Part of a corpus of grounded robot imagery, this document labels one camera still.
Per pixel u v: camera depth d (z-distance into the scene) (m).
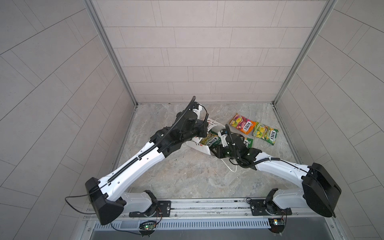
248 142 0.94
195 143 0.71
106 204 0.36
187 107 0.42
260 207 0.71
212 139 0.87
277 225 0.68
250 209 0.72
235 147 0.62
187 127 0.48
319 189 0.40
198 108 0.59
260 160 0.54
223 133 0.74
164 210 0.71
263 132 0.96
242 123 1.02
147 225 0.64
